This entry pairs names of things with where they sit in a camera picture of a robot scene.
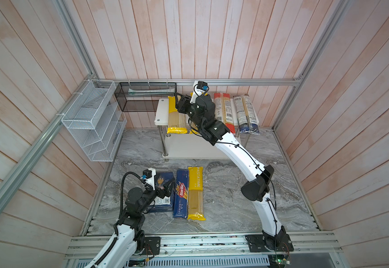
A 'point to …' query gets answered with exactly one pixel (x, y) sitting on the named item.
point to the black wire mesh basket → (143, 96)
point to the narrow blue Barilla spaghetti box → (181, 195)
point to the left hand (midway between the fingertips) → (167, 177)
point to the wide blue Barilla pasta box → (159, 205)
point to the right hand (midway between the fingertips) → (176, 95)
